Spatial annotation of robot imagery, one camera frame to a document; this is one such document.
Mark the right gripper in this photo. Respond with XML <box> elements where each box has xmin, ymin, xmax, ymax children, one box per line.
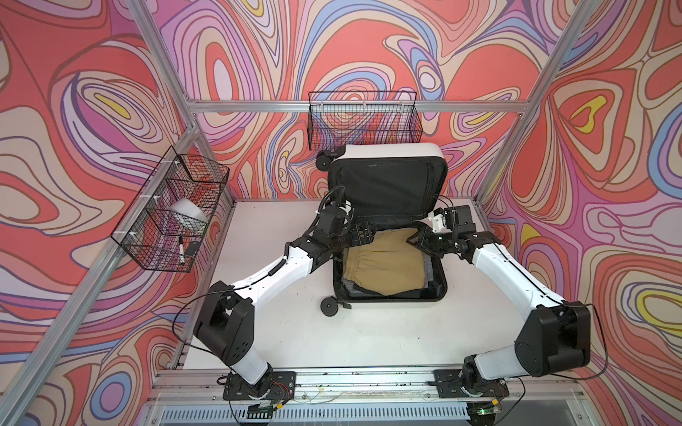
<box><xmin>403</xmin><ymin>225</ymin><xmax>456</xmax><ymax>257</ymax></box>

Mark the khaki garment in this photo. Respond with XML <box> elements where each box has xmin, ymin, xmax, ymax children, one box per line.
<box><xmin>342</xmin><ymin>228</ymin><xmax>427</xmax><ymax>296</ymax></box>

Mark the black and white suitcase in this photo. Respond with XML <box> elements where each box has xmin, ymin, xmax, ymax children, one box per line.
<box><xmin>315</xmin><ymin>143</ymin><xmax>448</xmax><ymax>316</ymax></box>

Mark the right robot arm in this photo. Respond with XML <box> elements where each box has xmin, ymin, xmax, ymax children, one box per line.
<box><xmin>407</xmin><ymin>206</ymin><xmax>591</xmax><ymax>395</ymax></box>

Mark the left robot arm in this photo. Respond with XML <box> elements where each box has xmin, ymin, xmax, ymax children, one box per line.
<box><xmin>193</xmin><ymin>204</ymin><xmax>377</xmax><ymax>387</ymax></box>

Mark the black marker pen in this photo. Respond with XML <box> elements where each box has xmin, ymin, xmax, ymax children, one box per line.
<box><xmin>179</xmin><ymin>235</ymin><xmax>186</xmax><ymax>266</ymax></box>

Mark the green circuit board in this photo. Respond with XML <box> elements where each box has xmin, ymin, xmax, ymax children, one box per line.
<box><xmin>247</xmin><ymin>404</ymin><xmax>283</xmax><ymax>417</ymax></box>

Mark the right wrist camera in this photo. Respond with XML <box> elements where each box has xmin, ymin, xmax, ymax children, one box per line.
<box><xmin>428</xmin><ymin>208</ymin><xmax>449</xmax><ymax>234</ymax></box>

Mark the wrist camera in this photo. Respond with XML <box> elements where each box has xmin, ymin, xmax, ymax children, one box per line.
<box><xmin>319</xmin><ymin>205</ymin><xmax>348</xmax><ymax>224</ymax></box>
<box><xmin>428</xmin><ymin>208</ymin><xmax>449</xmax><ymax>234</ymax></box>

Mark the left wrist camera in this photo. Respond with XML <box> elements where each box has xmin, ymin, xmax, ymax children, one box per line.
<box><xmin>319</xmin><ymin>205</ymin><xmax>348</xmax><ymax>224</ymax></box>

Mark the back wall wire basket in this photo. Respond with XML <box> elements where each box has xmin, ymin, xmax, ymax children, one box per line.
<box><xmin>307</xmin><ymin>89</ymin><xmax>423</xmax><ymax>152</ymax></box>

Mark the wall wire basket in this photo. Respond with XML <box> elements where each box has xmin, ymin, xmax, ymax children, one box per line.
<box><xmin>307</xmin><ymin>89</ymin><xmax>423</xmax><ymax>152</ymax></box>
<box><xmin>110</xmin><ymin>147</ymin><xmax>230</xmax><ymax>273</ymax></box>

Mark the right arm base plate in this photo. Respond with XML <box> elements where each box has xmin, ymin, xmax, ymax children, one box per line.
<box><xmin>427</xmin><ymin>365</ymin><xmax>510</xmax><ymax>399</ymax></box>

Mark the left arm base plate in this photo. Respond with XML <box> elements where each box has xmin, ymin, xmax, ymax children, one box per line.
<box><xmin>217</xmin><ymin>371</ymin><xmax>297</xmax><ymax>402</ymax></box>

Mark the left wall wire basket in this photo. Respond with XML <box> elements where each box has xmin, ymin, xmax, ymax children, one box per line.
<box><xmin>110</xmin><ymin>147</ymin><xmax>230</xmax><ymax>273</ymax></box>

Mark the aluminium front rail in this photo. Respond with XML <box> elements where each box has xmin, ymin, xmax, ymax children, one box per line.
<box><xmin>148</xmin><ymin>365</ymin><xmax>587</xmax><ymax>405</ymax></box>

